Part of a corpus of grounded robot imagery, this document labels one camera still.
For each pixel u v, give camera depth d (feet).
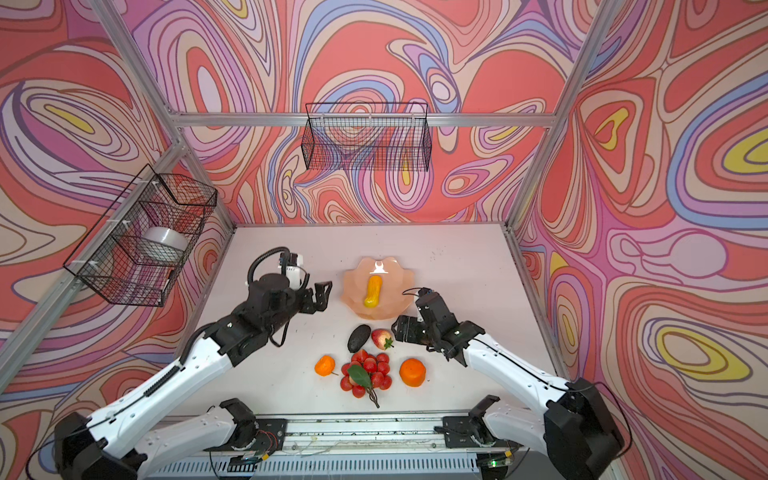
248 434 2.18
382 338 2.79
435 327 2.05
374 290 3.14
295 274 2.13
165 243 2.31
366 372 2.53
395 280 3.26
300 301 2.13
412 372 2.57
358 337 2.82
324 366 2.63
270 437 2.36
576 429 1.31
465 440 2.41
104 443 1.26
